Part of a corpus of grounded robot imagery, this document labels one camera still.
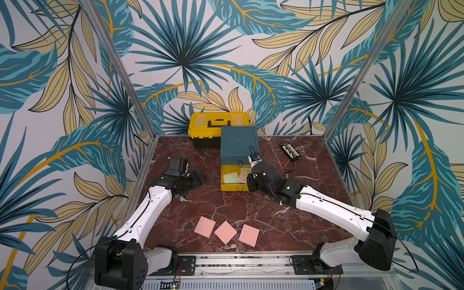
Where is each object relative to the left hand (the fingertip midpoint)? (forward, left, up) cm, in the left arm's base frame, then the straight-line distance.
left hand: (199, 183), depth 82 cm
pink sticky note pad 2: (-17, -13, -12) cm, 25 cm away
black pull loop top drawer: (+7, -19, +4) cm, 21 cm away
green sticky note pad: (+7, -15, -6) cm, 17 cm away
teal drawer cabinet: (+18, -17, +7) cm, 26 cm away
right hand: (+2, -23, +6) cm, 23 cm away
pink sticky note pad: (-15, -3, -14) cm, 20 cm away
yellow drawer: (+14, -13, -8) cm, 21 cm away
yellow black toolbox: (+33, 0, +3) cm, 33 cm away
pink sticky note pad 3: (-18, -23, -14) cm, 33 cm away
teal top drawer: (+10, -16, +5) cm, 20 cm away
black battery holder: (+33, -49, -12) cm, 61 cm away
